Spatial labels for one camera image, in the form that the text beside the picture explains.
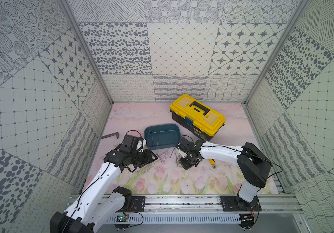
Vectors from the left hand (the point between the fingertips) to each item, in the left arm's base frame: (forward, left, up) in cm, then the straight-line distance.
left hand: (154, 156), depth 75 cm
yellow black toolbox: (+23, -27, +2) cm, 36 cm away
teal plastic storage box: (+23, -1, -16) cm, 28 cm away
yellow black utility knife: (+4, -34, -15) cm, 37 cm away
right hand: (0, -18, -14) cm, 23 cm away
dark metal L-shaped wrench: (+22, +35, -14) cm, 44 cm away
